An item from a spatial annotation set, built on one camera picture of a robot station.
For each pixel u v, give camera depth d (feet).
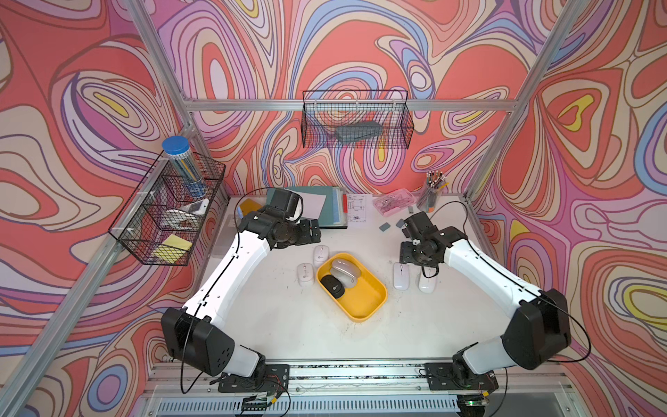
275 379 2.36
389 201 3.87
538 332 1.40
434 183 3.34
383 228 3.55
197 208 2.40
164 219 2.37
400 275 2.99
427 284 2.98
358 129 2.90
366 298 2.91
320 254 3.21
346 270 2.94
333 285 2.92
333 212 3.67
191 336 1.28
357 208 3.78
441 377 2.36
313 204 3.72
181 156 2.34
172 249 2.09
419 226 2.19
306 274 3.03
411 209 3.77
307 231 2.26
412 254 2.45
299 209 2.06
